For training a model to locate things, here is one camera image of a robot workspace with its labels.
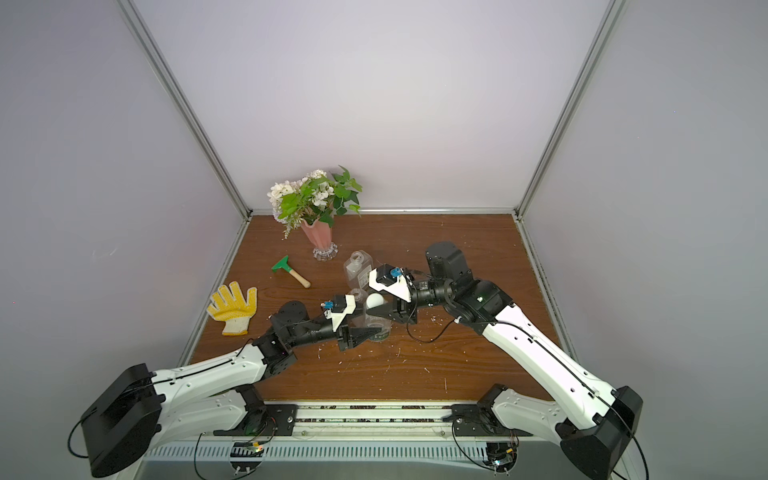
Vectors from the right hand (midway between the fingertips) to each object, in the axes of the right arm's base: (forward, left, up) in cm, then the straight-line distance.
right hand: (372, 291), depth 62 cm
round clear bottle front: (-4, 0, -6) cm, 7 cm away
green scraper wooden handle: (+25, +35, -27) cm, 51 cm away
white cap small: (-1, -1, -1) cm, 2 cm away
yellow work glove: (+9, +48, -29) cm, 57 cm away
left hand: (-2, 0, -10) cm, 10 cm away
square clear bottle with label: (+19, +8, -21) cm, 30 cm away
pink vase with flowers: (+31, +21, -4) cm, 38 cm away
